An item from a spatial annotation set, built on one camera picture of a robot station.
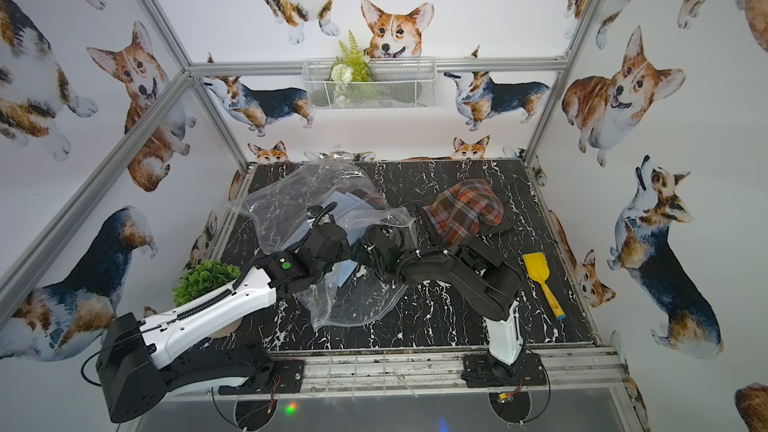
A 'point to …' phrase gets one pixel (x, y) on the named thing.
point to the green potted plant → (204, 276)
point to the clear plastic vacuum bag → (278, 215)
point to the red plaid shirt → (457, 212)
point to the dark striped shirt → (509, 222)
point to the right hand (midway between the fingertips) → (352, 250)
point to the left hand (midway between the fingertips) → (350, 234)
